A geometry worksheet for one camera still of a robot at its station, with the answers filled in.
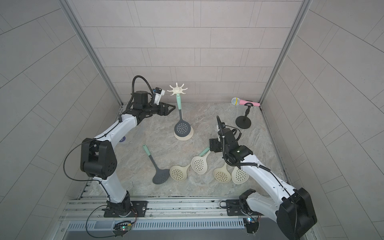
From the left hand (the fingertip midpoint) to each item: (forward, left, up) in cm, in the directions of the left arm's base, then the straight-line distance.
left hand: (173, 105), depth 86 cm
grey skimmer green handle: (-10, -5, -10) cm, 15 cm away
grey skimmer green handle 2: (-33, +6, -22) cm, 40 cm away
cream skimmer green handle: (-26, -15, -21) cm, 37 cm away
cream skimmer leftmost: (-32, -4, -21) cm, 38 cm away
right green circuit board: (-55, -40, -22) cm, 71 cm away
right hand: (-17, -24, -10) cm, 31 cm away
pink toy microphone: (+4, -37, 0) cm, 38 cm away
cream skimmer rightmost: (-33, -37, -21) cm, 54 cm away
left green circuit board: (-56, +19, -21) cm, 63 cm away
